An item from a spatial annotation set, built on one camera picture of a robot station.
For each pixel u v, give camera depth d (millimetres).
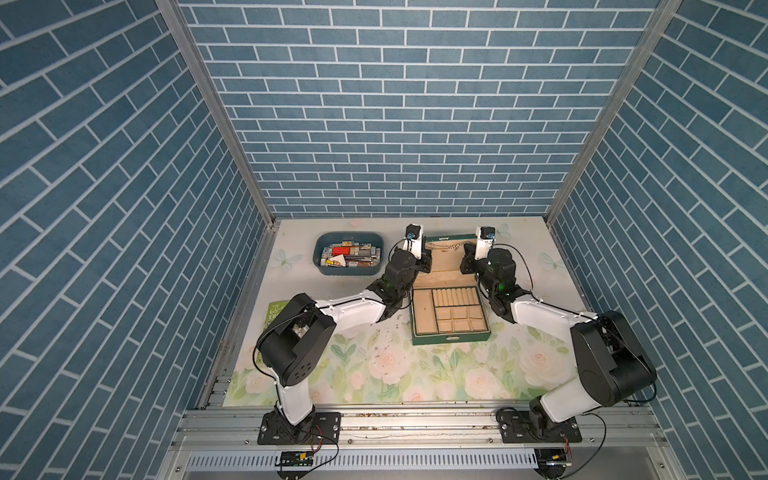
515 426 736
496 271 684
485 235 762
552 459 706
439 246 886
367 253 1073
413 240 717
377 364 845
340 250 1081
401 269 647
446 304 912
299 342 469
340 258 1019
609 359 451
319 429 734
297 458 719
